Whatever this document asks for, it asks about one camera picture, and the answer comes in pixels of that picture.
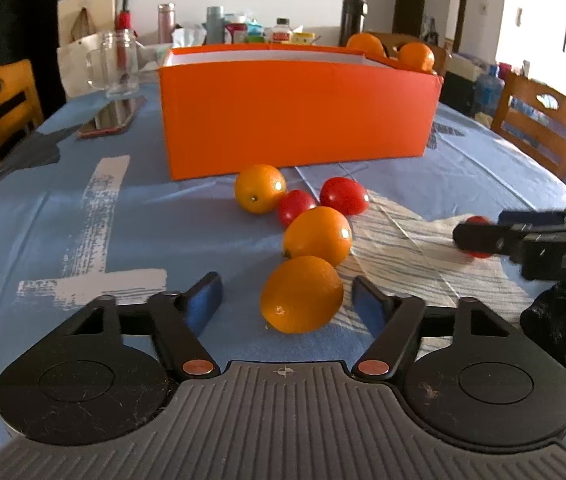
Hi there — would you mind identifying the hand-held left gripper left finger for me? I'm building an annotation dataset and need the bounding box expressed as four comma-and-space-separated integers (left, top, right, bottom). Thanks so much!
58, 271, 225, 382

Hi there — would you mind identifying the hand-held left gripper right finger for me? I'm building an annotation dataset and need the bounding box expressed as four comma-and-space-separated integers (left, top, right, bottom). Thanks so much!
350, 275, 516, 382

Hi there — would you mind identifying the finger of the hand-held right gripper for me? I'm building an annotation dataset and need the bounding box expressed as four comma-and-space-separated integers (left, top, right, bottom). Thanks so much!
453, 222, 528, 262
498, 208, 566, 235

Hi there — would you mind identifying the cherry tomato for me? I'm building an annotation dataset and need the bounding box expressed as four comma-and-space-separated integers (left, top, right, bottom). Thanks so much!
277, 190, 319, 228
319, 177, 370, 217
465, 215, 496, 260

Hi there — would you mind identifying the small orange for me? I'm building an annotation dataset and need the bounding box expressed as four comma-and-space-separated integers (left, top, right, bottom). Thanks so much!
283, 206, 353, 268
260, 256, 345, 335
234, 164, 288, 215

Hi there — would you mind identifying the orange cardboard box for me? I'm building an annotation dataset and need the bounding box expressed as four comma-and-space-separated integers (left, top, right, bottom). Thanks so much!
158, 43, 444, 181

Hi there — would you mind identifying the blue water jug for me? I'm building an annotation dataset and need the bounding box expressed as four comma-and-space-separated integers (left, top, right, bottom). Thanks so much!
473, 65, 506, 116

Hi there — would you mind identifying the blue printed tablecloth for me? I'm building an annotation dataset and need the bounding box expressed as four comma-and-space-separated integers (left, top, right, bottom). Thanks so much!
0, 80, 566, 461

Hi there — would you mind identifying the large orange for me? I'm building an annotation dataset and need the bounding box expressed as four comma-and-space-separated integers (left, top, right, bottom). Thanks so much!
347, 33, 386, 58
399, 42, 436, 72

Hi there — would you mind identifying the smartphone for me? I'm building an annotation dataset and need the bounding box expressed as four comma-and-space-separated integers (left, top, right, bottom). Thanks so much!
77, 97, 146, 139

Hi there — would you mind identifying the glass mug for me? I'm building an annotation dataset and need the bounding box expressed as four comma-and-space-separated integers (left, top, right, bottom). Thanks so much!
86, 30, 141, 99

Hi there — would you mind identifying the black thermos flask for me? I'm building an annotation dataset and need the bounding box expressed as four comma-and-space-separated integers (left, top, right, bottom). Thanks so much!
339, 0, 368, 47

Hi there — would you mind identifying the grey jug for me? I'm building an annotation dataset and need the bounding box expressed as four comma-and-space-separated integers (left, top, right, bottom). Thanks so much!
206, 6, 226, 45

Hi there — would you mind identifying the yellow wooden chair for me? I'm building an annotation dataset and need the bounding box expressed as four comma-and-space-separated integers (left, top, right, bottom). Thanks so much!
0, 59, 45, 198

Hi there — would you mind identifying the white bottle with red label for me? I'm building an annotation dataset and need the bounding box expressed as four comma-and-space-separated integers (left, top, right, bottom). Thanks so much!
271, 18, 292, 44

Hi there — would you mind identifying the pink metal bottle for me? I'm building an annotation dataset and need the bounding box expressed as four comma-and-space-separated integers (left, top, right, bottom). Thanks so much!
157, 3, 176, 45

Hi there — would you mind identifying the black and red umbrella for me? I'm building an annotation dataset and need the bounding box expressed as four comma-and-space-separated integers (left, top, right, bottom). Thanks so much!
98, 0, 136, 68

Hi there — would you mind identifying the beige paper bag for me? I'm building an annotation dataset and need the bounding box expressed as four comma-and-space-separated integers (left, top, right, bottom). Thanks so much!
57, 0, 119, 98

